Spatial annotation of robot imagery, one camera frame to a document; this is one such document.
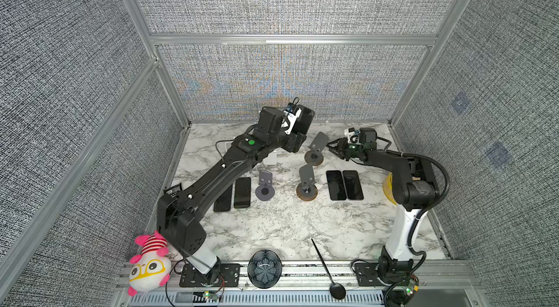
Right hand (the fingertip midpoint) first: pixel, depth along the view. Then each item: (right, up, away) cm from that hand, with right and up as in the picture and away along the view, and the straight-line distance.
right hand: (327, 139), depth 99 cm
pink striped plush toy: (-63, -41, -30) cm, 81 cm away
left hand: (-14, +3, -23) cm, 27 cm away
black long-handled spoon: (-4, -49, -28) cm, 57 cm away
